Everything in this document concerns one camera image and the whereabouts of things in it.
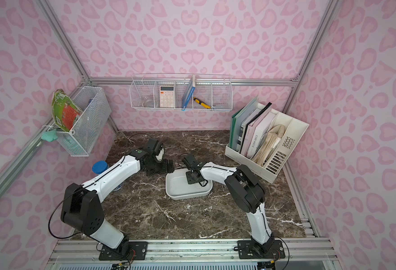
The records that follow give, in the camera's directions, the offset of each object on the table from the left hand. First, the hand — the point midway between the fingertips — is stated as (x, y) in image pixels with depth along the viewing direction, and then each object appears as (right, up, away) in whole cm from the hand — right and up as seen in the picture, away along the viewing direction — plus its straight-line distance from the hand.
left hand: (166, 167), depth 87 cm
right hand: (+13, -8, +9) cm, 17 cm away
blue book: (+11, +39, +2) cm, 40 cm away
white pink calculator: (-1, +39, +8) cm, 40 cm away
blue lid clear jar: (-30, +1, -9) cm, 31 cm away
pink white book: (+46, +18, -1) cm, 50 cm away
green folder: (+36, +23, -3) cm, 42 cm away
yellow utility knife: (+18, +36, +10) cm, 41 cm away
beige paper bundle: (+54, +13, 0) cm, 56 cm away
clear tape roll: (-13, +35, +9) cm, 38 cm away
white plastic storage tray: (+5, -12, +4) cm, 13 cm away
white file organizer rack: (+61, 0, +14) cm, 63 cm away
